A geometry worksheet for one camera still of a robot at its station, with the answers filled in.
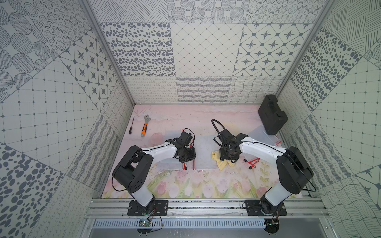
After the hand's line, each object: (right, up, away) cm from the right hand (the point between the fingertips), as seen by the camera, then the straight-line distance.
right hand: (226, 158), depth 88 cm
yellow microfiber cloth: (-6, +2, +2) cm, 6 cm away
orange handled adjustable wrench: (-55, +17, +16) cm, 60 cm away
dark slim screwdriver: (-65, +15, +16) cm, 69 cm away
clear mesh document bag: (-13, +6, +10) cm, 17 cm away
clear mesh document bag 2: (+28, +13, +17) cm, 35 cm away
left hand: (-16, 0, 0) cm, 16 cm away
